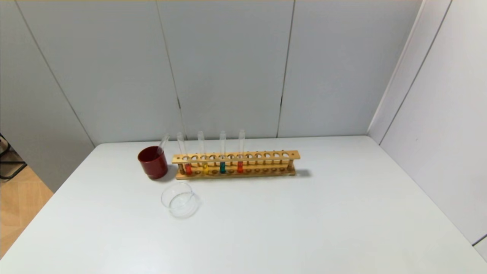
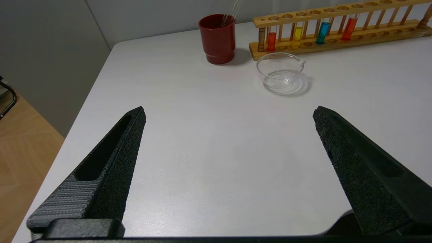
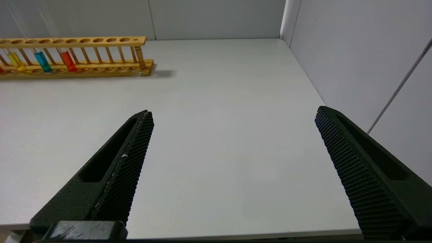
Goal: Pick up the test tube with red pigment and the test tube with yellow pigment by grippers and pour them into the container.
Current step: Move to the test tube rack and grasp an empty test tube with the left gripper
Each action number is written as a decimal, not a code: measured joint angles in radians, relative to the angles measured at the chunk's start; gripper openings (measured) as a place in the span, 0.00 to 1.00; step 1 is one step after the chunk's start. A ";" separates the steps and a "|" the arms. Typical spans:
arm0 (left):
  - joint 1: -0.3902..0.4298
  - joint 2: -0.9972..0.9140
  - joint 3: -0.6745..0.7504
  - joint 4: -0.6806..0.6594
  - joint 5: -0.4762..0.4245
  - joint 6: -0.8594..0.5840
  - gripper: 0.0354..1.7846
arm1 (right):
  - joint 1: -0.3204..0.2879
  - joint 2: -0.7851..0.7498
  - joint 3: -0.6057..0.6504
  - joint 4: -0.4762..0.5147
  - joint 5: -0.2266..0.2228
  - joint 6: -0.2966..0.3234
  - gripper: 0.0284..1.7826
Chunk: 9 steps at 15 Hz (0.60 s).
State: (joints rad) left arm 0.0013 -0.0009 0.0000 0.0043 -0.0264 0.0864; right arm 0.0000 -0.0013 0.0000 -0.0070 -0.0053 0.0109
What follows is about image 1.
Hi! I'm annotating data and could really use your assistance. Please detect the wooden test tube rack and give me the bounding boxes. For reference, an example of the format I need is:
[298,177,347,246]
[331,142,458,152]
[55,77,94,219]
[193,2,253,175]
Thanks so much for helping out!
[172,150,301,180]

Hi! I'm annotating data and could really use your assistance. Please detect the empty glass test tube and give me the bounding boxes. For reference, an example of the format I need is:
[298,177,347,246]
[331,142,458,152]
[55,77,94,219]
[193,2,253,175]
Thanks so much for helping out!
[157,133,170,156]

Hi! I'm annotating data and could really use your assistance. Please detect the teal pigment glass test tube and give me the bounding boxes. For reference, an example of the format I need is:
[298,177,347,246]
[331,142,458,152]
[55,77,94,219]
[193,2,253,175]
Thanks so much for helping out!
[220,131,227,174]

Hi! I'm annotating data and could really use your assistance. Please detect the clear glass beaker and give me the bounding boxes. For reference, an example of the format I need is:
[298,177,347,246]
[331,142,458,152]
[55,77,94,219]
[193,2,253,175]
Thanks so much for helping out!
[161,182,201,219]

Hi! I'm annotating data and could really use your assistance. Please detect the dark red cup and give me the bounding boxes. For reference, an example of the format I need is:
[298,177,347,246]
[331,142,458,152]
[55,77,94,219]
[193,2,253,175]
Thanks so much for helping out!
[138,146,168,180]

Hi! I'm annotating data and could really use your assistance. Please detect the red pigment glass test tube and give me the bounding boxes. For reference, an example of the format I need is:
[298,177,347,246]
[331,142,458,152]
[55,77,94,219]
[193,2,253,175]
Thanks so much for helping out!
[177,132,193,175]
[238,129,246,174]

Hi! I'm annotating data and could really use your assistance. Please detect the black chair frame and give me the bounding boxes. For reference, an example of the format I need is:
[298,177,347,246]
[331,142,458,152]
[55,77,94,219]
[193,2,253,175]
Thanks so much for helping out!
[0,133,27,180]

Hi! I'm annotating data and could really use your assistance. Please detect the yellow pigment glass test tube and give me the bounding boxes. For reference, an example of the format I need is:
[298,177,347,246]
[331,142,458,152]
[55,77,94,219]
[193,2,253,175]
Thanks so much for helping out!
[197,131,209,175]

